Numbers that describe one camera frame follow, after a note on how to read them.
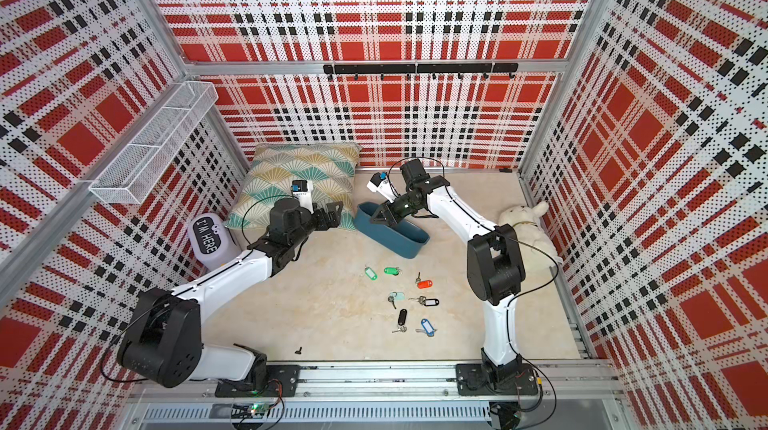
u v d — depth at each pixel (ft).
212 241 2.90
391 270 3.06
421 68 2.92
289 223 2.20
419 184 2.41
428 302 2.84
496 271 1.72
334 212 2.59
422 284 2.98
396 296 2.89
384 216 2.63
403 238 2.73
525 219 3.14
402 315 2.78
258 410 2.27
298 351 2.58
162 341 1.38
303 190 2.46
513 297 1.81
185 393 2.35
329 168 3.39
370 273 3.06
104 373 2.19
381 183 2.58
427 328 2.69
